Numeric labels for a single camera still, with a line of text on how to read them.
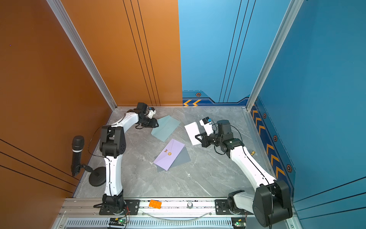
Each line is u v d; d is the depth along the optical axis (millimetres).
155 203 740
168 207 754
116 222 713
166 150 939
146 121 917
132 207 739
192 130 774
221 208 725
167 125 1083
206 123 698
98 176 826
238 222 710
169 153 916
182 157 922
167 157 908
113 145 609
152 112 992
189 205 719
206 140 740
